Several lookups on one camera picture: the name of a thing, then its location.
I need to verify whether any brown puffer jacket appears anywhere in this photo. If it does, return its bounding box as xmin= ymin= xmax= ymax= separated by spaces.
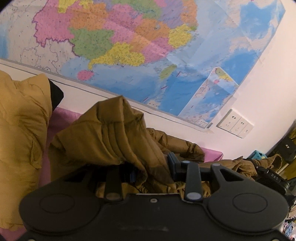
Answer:
xmin=48 ymin=95 xmax=283 ymax=200

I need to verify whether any teal plastic basket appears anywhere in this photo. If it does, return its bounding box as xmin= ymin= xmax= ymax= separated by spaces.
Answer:
xmin=249 ymin=150 xmax=267 ymax=160

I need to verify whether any pink bed sheet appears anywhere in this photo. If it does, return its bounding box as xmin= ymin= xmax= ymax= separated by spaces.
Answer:
xmin=0 ymin=106 xmax=224 ymax=241

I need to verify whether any mustard yellow pillow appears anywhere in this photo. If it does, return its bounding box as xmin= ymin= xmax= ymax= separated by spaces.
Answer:
xmin=1 ymin=71 xmax=64 ymax=230

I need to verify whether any white wall socket panel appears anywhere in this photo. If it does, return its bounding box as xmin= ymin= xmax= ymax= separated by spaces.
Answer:
xmin=217 ymin=109 xmax=254 ymax=138

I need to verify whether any colourful wall map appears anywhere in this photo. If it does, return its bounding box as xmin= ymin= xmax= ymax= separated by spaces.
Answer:
xmin=1 ymin=1 xmax=285 ymax=130

